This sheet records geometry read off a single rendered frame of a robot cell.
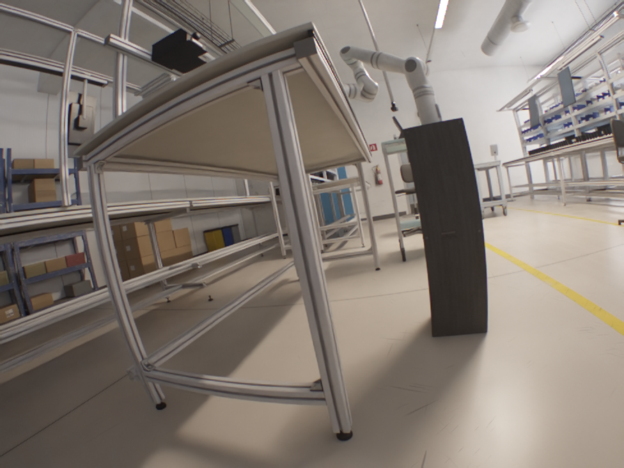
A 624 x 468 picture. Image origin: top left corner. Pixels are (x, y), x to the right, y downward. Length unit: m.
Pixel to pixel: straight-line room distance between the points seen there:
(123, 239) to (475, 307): 4.37
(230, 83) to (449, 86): 7.93
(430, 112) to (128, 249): 4.16
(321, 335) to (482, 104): 8.18
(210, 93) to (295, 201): 0.33
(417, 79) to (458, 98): 7.12
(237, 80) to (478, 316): 1.14
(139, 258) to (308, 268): 3.86
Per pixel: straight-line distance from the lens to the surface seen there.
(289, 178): 0.58
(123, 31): 1.54
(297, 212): 0.57
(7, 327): 2.06
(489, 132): 8.35
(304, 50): 0.61
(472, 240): 1.11
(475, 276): 1.15
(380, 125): 7.84
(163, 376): 1.01
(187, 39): 1.38
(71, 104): 2.64
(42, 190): 4.27
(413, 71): 1.26
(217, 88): 0.69
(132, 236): 4.36
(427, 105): 1.20
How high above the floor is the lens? 0.61
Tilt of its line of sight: 5 degrees down
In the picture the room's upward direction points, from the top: 11 degrees counter-clockwise
